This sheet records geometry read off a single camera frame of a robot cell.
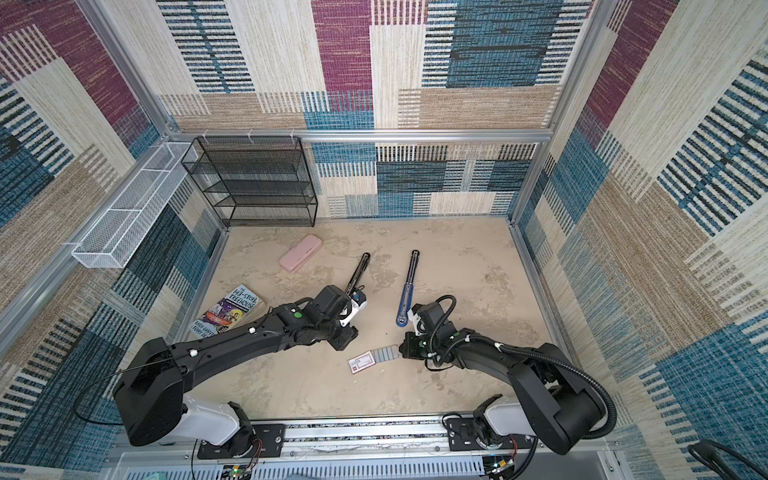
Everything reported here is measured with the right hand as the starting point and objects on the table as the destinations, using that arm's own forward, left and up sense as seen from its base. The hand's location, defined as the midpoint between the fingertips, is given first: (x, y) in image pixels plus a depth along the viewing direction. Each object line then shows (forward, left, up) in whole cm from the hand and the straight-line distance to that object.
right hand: (401, 353), depth 86 cm
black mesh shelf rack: (+59, +51, +16) cm, 80 cm away
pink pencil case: (+37, +34, +1) cm, 51 cm away
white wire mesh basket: (+17, +67, +33) cm, 77 cm away
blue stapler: (+12, -1, +1) cm, 12 cm away
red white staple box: (-2, +12, 0) cm, 12 cm away
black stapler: (+27, +13, +1) cm, 30 cm away
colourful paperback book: (+15, +50, +2) cm, 52 cm away
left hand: (+5, +14, +8) cm, 17 cm away
